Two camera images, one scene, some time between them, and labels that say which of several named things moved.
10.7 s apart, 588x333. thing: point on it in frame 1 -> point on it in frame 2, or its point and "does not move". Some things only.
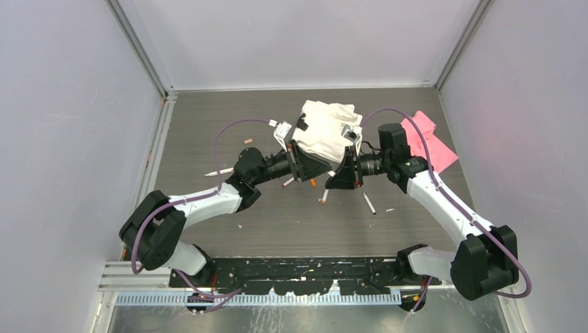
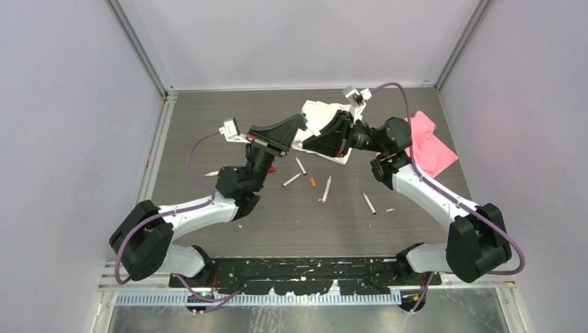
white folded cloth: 324,137 does not move
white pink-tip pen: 221,172 does not move
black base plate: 305,275 does not move
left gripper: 308,168 -> 277,139
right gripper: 347,174 -> 335,139
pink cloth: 441,156 does not move
